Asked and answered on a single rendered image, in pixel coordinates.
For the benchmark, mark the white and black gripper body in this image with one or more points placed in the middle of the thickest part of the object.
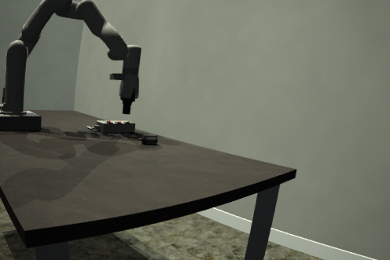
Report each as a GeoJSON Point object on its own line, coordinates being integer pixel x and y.
{"type": "Point", "coordinates": [126, 86]}

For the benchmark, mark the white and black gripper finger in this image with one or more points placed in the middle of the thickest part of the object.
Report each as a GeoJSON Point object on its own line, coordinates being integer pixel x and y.
{"type": "Point", "coordinates": [127, 106]}
{"type": "Point", "coordinates": [124, 101]}

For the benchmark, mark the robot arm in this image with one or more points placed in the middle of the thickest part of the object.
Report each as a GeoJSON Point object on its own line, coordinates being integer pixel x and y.
{"type": "Point", "coordinates": [18, 51]}

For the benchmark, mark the white power strip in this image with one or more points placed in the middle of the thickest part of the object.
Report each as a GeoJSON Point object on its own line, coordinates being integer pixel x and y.
{"type": "Point", "coordinates": [114, 126]}

